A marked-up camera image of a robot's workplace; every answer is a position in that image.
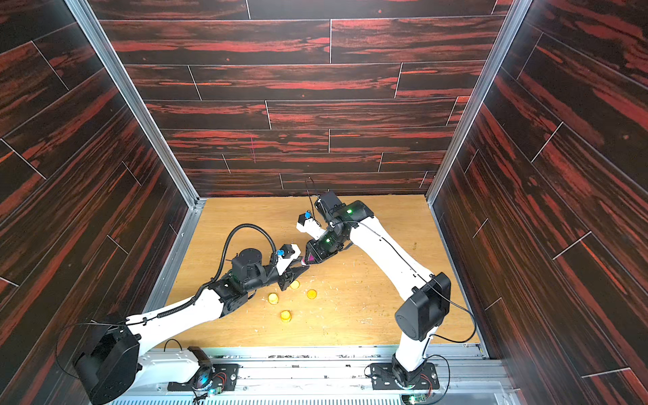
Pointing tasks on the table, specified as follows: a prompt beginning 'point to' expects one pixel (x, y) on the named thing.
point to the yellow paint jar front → (285, 315)
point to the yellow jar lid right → (311, 294)
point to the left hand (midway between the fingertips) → (307, 263)
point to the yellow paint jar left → (273, 299)
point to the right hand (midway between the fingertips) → (316, 256)
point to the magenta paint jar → (305, 262)
